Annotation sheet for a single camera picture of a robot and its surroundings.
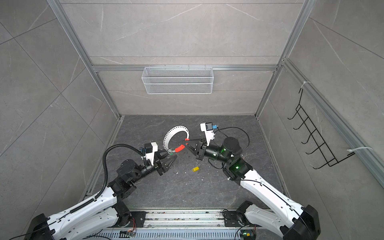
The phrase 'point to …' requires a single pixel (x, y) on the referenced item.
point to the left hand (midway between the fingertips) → (173, 150)
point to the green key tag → (171, 154)
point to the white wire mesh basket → (178, 80)
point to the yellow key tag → (195, 169)
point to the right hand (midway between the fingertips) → (183, 143)
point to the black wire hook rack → (314, 136)
